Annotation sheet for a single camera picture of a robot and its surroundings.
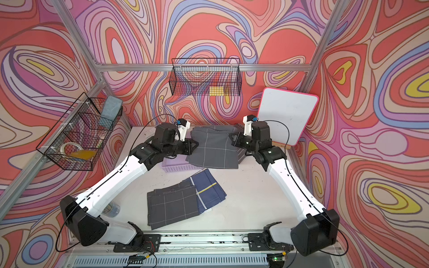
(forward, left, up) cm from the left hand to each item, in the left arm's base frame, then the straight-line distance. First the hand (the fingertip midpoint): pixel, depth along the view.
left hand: (199, 143), depth 73 cm
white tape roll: (-6, +55, +4) cm, 55 cm away
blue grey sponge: (+19, +45, +5) cm, 49 cm away
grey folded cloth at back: (+37, -25, -25) cm, 51 cm away
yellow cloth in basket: (-7, +46, +1) cm, 47 cm away
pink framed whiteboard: (+21, -46, 0) cm, 51 cm away
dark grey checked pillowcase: (-1, -7, -3) cm, 7 cm away
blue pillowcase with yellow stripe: (-10, -4, -30) cm, 32 cm away
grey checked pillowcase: (-17, +15, -28) cm, 36 cm away
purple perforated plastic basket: (+3, +13, -21) cm, 25 cm away
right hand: (+3, -14, -1) cm, 15 cm away
